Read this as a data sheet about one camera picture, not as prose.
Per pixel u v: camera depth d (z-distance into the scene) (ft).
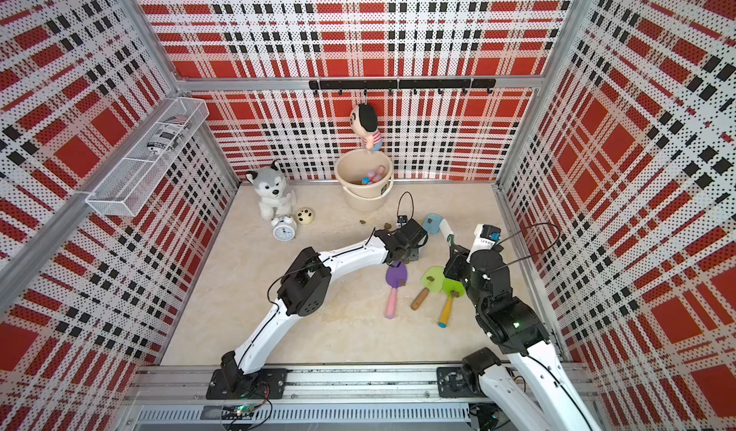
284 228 3.23
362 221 3.54
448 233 2.53
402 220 2.95
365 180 3.33
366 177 3.33
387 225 3.53
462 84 2.90
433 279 3.05
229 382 2.10
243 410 2.29
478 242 1.98
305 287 1.94
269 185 3.16
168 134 2.56
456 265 1.98
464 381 2.21
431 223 3.05
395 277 3.06
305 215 3.52
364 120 3.00
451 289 2.98
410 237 2.55
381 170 3.54
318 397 2.45
